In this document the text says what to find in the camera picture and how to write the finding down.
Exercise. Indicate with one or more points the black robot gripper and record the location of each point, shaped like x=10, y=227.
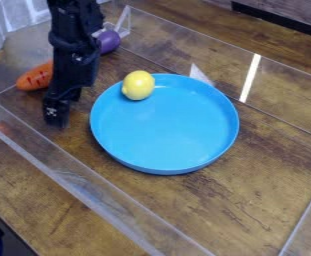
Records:
x=75, y=19

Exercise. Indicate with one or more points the purple toy eggplant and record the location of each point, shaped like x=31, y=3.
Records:
x=109, y=40

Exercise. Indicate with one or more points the blue round tray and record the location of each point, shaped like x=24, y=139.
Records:
x=170, y=134

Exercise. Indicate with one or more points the orange toy carrot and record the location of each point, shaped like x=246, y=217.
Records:
x=37, y=78

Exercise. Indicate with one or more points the yellow toy lemon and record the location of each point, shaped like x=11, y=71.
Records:
x=138, y=85

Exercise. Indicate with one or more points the clear acrylic enclosure wall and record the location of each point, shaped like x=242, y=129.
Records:
x=77, y=204

